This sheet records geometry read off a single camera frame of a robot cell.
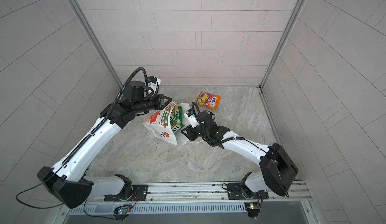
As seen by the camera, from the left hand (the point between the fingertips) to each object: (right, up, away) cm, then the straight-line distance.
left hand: (174, 98), depth 67 cm
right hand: (+3, -17, +11) cm, 21 cm away
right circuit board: (+36, -51, 0) cm, 62 cm away
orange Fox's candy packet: (+18, -2, +38) cm, 42 cm away
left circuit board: (-22, -48, -3) cm, 53 cm away
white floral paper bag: (-9, -13, +8) cm, 18 cm away
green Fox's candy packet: (-3, -12, +19) cm, 23 cm away
